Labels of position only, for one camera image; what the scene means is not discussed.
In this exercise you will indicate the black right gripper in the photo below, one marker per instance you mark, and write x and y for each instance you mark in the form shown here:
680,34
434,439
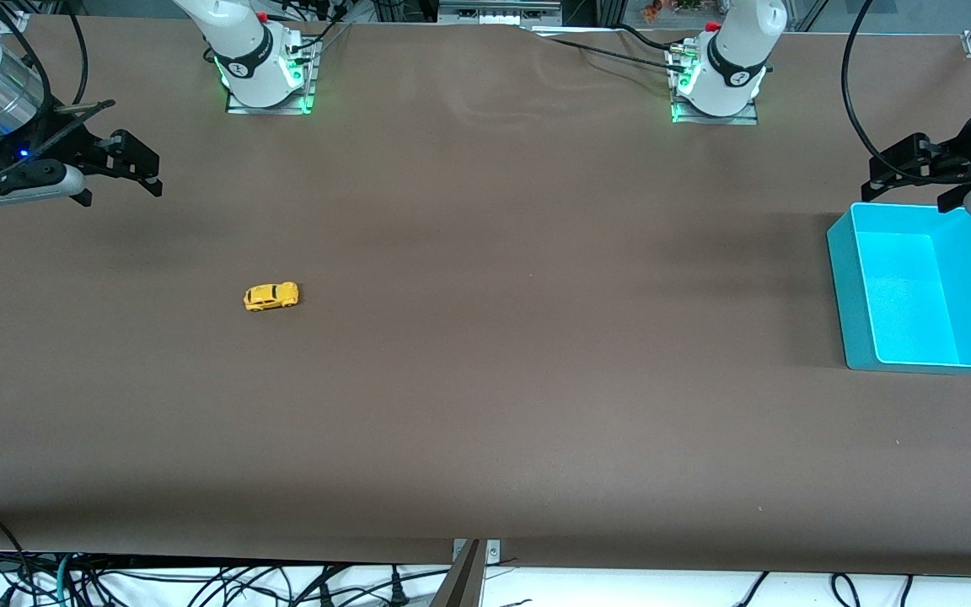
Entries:
54,144

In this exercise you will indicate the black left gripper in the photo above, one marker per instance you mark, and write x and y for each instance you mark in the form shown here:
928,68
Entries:
957,157

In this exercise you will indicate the yellow beetle toy car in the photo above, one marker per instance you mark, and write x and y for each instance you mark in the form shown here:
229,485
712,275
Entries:
270,296

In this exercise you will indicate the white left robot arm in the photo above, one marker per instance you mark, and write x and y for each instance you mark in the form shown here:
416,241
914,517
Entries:
738,51

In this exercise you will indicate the teal plastic bin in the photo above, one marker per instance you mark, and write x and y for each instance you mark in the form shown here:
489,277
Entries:
915,287

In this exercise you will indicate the grey box behind table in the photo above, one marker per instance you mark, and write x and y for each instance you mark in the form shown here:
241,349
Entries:
494,13

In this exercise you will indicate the brown slanted bar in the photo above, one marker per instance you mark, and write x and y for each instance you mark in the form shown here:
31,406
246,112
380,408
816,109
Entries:
462,582

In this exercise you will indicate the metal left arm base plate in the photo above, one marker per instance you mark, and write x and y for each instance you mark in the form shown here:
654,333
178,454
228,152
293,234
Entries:
747,119

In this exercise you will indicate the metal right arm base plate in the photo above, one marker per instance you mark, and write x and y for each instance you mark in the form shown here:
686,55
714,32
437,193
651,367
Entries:
312,88

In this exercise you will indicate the silver table edge bracket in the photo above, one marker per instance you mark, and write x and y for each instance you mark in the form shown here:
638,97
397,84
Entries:
494,552

